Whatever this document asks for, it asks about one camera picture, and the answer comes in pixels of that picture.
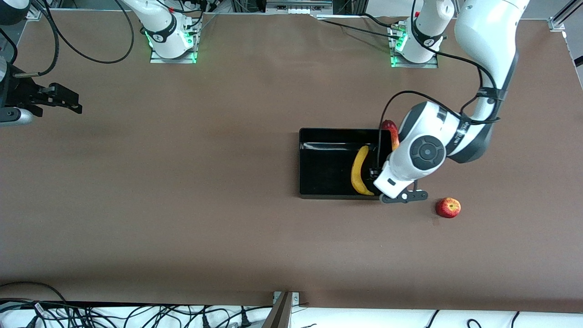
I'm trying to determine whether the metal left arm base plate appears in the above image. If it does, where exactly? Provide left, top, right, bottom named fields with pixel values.
left=391, top=54, right=439, bottom=69

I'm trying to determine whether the red yellow mango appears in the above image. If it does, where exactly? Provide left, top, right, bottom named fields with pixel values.
left=382, top=120, right=400, bottom=151

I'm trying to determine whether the aluminium post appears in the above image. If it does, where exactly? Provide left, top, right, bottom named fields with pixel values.
left=262, top=292, right=294, bottom=328

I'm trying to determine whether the red apple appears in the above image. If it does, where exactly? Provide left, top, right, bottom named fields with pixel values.
left=435, top=197, right=461, bottom=219

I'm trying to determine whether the yellow banana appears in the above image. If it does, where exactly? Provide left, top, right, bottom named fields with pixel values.
left=351, top=146, right=375, bottom=197

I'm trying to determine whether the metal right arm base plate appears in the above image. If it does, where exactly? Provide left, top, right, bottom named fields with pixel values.
left=150, top=46, right=198, bottom=64

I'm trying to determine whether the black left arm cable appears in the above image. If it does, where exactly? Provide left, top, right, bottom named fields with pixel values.
left=377, top=0, right=501, bottom=171

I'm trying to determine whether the black plastic box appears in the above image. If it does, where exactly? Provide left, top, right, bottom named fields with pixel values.
left=299, top=128, right=395, bottom=201

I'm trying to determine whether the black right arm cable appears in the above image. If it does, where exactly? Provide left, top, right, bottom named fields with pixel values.
left=14, top=0, right=135, bottom=78

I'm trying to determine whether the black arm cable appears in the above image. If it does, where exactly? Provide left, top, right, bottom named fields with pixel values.
left=377, top=0, right=501, bottom=171
left=14, top=0, right=135, bottom=78

